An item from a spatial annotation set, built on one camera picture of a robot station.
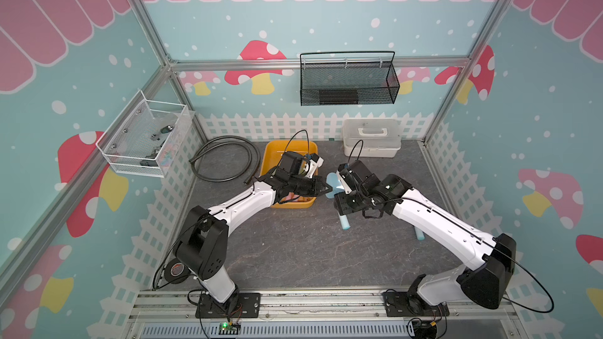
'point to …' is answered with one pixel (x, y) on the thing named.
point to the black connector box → (425, 330)
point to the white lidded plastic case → (370, 137)
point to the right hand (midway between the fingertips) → (340, 202)
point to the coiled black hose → (250, 171)
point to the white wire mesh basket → (144, 139)
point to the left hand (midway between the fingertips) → (330, 192)
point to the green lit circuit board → (228, 329)
